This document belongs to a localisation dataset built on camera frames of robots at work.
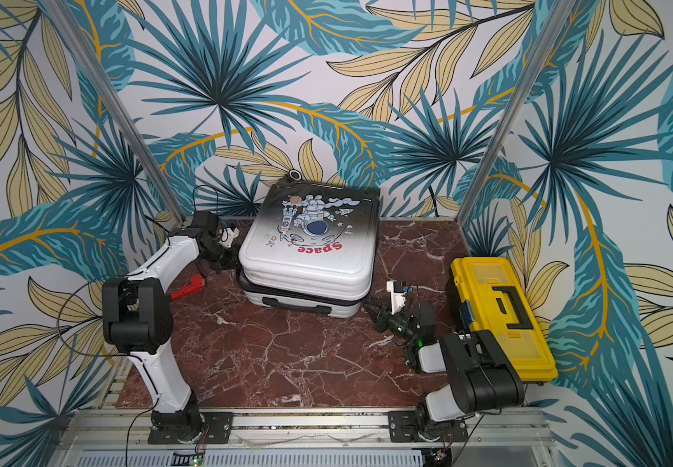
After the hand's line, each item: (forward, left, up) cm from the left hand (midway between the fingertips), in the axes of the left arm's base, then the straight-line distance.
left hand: (242, 264), depth 93 cm
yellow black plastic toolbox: (-15, -73, +8) cm, 75 cm away
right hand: (-13, -39, 0) cm, 41 cm away
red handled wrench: (-3, +17, -8) cm, 19 cm away
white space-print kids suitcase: (-2, -23, +13) cm, 26 cm away
